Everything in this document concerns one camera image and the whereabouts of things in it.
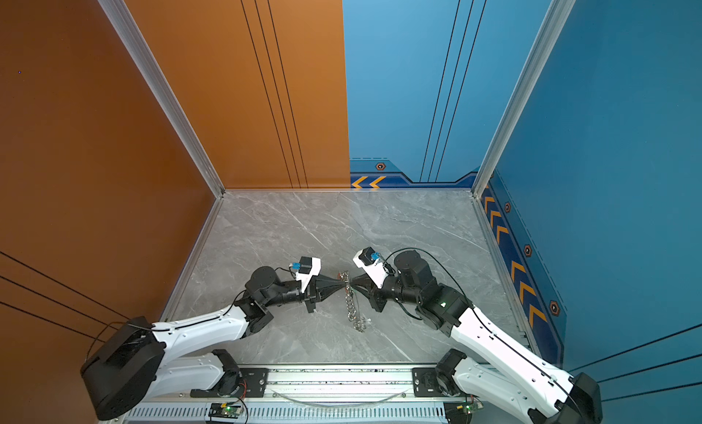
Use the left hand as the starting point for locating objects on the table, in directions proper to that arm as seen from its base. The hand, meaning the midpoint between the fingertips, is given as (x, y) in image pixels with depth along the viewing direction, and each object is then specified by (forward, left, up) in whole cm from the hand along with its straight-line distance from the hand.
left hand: (344, 284), depth 69 cm
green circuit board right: (-24, -31, -23) cm, 46 cm away
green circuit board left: (-25, +31, -23) cm, 46 cm away
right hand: (0, -2, 0) cm, 2 cm away
